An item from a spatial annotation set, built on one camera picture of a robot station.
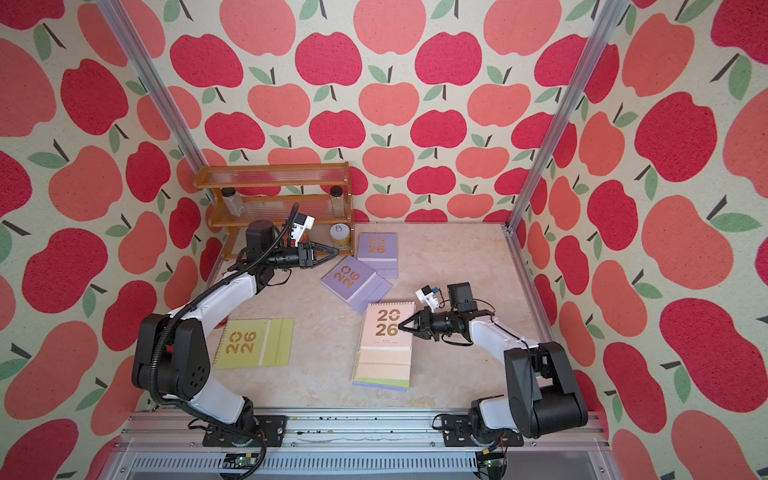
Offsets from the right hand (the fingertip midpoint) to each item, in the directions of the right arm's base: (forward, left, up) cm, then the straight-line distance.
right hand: (403, 334), depth 82 cm
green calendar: (-12, +4, -5) cm, 13 cm away
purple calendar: (-12, +5, -7) cm, 15 cm away
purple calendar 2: (+36, +11, -7) cm, 38 cm away
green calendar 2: (-4, +44, -7) cm, 45 cm away
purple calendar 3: (+20, +17, -7) cm, 27 cm away
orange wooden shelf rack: (+50, +58, +6) cm, 77 cm away
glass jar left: (+35, +60, +15) cm, 71 cm away
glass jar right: (+39, +25, +14) cm, 48 cm away
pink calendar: (-4, +4, 0) cm, 6 cm away
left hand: (+11, +19, +17) cm, 28 cm away
